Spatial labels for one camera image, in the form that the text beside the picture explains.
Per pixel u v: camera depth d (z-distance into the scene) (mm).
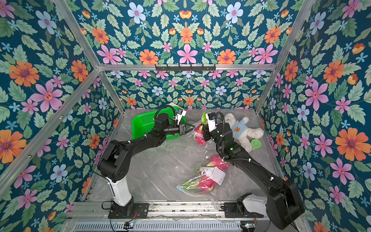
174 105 1189
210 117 651
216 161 809
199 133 750
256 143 935
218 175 780
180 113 782
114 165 493
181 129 766
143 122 1077
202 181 742
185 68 932
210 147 775
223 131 553
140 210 737
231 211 727
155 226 702
